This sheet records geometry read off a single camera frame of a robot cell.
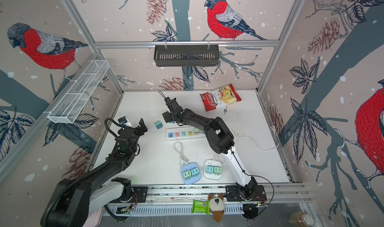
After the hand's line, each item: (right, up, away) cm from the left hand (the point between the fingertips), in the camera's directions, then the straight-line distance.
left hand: (134, 121), depth 83 cm
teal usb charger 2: (+35, -25, -9) cm, 44 cm away
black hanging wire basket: (+29, +45, +22) cm, 58 cm away
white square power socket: (+45, -23, -2) cm, 51 cm away
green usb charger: (+36, -7, +8) cm, 37 cm away
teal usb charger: (+10, -4, +15) cm, 18 cm away
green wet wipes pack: (+38, -39, -14) cm, 56 cm away
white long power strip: (+27, -9, +9) cm, 30 cm away
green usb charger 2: (+31, -26, -10) cm, 42 cm away
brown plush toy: (+46, -38, -15) cm, 61 cm away
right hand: (+17, +3, +17) cm, 24 cm away
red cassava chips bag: (+53, +15, +26) cm, 61 cm away
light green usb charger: (+46, -24, -9) cm, 53 cm away
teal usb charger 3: (+42, -24, -9) cm, 49 cm away
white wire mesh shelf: (-28, +7, -13) cm, 31 cm away
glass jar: (+78, -37, -23) cm, 89 cm away
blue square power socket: (+31, -25, -4) cm, 40 cm away
